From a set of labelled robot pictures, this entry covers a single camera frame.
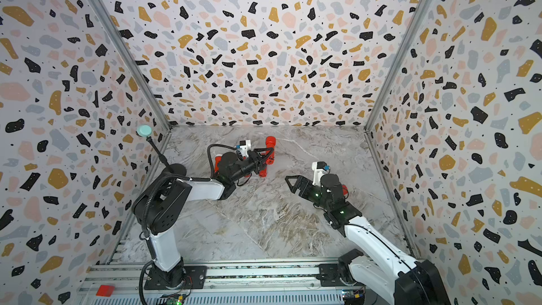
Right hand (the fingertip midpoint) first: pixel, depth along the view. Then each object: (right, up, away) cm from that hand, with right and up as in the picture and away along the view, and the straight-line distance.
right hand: (295, 182), depth 79 cm
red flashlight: (-10, +15, +9) cm, 20 cm away
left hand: (-6, +11, +4) cm, 13 cm away
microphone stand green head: (-52, +19, -7) cm, 56 cm away
